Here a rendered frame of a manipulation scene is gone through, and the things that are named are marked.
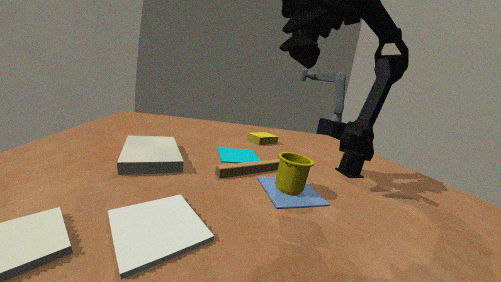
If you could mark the yellow cup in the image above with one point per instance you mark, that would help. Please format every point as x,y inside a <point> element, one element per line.
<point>292,173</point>

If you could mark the yellow rectangular block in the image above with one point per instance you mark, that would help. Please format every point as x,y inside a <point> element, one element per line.
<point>262,138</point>

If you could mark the brown wooden bar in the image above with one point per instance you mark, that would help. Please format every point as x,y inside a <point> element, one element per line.
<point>246,168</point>

